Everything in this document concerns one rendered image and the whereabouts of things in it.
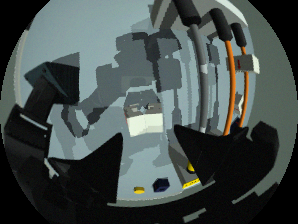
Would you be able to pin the yellow flat cylinder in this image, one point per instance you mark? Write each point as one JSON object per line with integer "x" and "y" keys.
{"x": 139, "y": 189}

